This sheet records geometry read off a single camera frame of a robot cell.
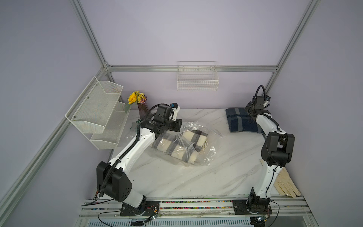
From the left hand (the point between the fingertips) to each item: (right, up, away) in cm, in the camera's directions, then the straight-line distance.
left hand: (180, 125), depth 80 cm
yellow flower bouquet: (-30, +19, +13) cm, 38 cm away
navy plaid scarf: (+45, +4, +27) cm, 53 cm away
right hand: (+53, +10, +17) cm, 57 cm away
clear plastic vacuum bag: (+15, -21, +8) cm, 27 cm away
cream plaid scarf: (+3, -11, -4) cm, 12 cm away
